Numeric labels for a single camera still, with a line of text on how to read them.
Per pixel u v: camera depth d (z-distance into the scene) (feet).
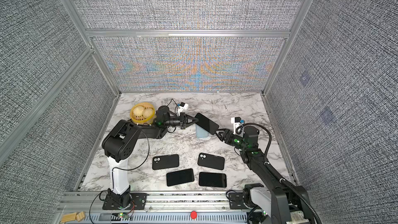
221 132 2.40
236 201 2.40
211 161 2.90
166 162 2.82
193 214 2.26
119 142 1.79
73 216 2.27
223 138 2.40
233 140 2.35
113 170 1.88
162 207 2.40
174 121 2.68
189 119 2.75
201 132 3.20
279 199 1.33
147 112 3.29
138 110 3.31
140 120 3.36
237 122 2.47
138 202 2.41
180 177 2.59
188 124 2.69
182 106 2.83
